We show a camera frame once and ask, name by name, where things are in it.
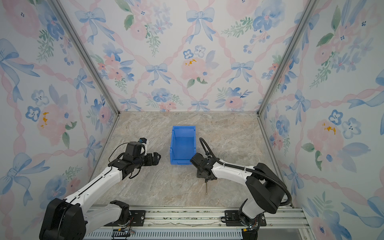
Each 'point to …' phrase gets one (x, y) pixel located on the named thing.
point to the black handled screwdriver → (206, 181)
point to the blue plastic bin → (182, 144)
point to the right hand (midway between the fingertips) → (203, 172)
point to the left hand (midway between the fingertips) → (154, 155)
